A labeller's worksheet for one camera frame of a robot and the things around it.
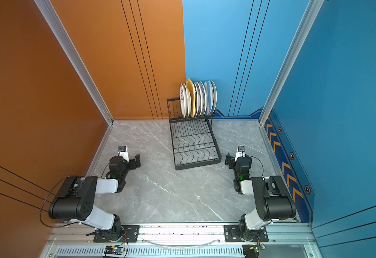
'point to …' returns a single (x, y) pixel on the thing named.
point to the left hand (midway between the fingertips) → (131, 152)
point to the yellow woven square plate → (191, 97)
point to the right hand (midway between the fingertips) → (237, 154)
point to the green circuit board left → (114, 250)
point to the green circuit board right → (252, 251)
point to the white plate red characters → (196, 102)
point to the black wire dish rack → (194, 141)
